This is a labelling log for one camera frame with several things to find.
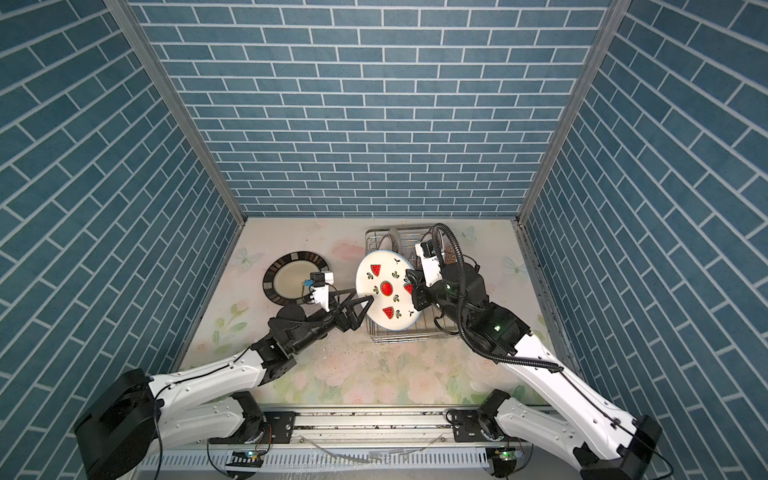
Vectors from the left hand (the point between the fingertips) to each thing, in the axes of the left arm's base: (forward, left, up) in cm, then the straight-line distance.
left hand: (366, 299), depth 73 cm
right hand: (+3, -10, +10) cm, 14 cm away
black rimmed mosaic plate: (+21, +30, -21) cm, 43 cm away
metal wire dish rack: (+26, -11, -8) cm, 29 cm away
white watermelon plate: (+4, -4, +4) cm, 7 cm away
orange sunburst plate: (+27, -5, -10) cm, 29 cm away
